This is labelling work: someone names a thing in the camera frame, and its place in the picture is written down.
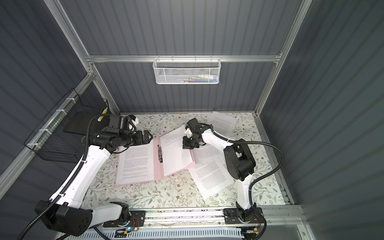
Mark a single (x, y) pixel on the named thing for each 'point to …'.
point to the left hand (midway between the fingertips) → (144, 137)
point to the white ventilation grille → (230, 233)
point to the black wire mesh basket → (62, 136)
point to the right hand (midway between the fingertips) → (184, 148)
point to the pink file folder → (158, 170)
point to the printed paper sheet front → (211, 177)
